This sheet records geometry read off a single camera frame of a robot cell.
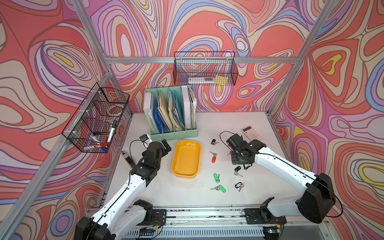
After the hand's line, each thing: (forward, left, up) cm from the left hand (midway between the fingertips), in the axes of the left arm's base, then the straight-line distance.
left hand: (161, 143), depth 81 cm
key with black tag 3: (-16, -44, -18) cm, 51 cm away
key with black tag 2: (-7, -44, -17) cm, 48 cm away
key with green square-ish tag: (-17, -33, -18) cm, 41 cm away
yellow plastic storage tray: (+2, -13, -20) cm, 24 cm away
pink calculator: (+19, -58, -15) cm, 63 cm away
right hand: (-8, -43, -7) cm, 45 cm away
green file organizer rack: (+20, -4, +4) cm, 21 cm away
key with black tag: (+13, -32, -17) cm, 38 cm away
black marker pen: (-4, +21, +13) cm, 25 cm away
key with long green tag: (-12, -31, -18) cm, 38 cm away
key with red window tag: (+1, -31, -18) cm, 36 cm away
